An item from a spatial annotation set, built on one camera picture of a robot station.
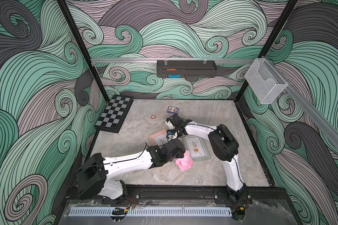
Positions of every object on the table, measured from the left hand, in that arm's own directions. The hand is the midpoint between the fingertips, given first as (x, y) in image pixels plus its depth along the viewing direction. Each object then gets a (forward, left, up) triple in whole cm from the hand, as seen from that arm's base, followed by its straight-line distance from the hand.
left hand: (184, 147), depth 77 cm
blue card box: (+38, +5, -12) cm, 41 cm away
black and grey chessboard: (+33, +51, -11) cm, 61 cm away
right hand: (+15, +7, -15) cm, 23 cm away
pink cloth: (-8, 0, -3) cm, 8 cm away
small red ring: (+34, +21, -14) cm, 42 cm away
